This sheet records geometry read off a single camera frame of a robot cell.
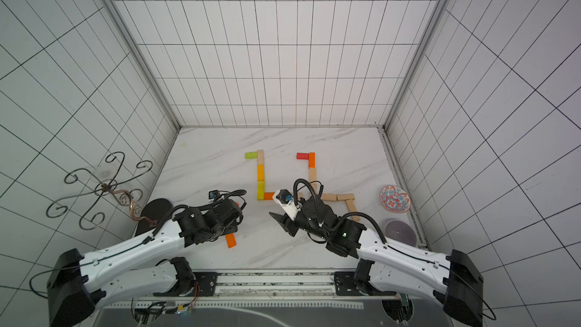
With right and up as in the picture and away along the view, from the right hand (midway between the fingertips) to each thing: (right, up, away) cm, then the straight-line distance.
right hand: (276, 200), depth 72 cm
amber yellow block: (-10, +5, +30) cm, 32 cm away
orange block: (+15, +11, +35) cm, 39 cm away
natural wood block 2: (+29, -7, +17) cm, 34 cm away
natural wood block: (+15, +4, +30) cm, 34 cm away
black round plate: (-52, -9, +19) cm, 56 cm away
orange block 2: (-5, -3, +21) cm, 22 cm away
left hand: (-20, -11, +7) cm, 24 cm away
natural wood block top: (-10, +12, +35) cm, 38 cm away
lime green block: (-15, +13, +35) cm, 40 cm away
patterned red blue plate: (+48, -5, +20) cm, 53 cm away
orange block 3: (-18, -17, +9) cm, 26 cm away
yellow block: (-9, -2, +24) cm, 26 cm away
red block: (+10, +12, +36) cm, 39 cm away
